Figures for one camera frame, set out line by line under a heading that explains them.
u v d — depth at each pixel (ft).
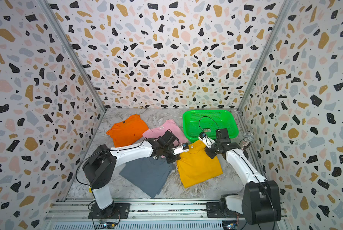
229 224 2.34
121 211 2.41
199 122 3.63
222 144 2.02
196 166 2.91
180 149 2.56
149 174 2.78
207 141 2.45
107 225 2.30
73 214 2.41
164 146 2.29
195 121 3.97
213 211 2.40
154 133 3.49
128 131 3.49
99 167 1.54
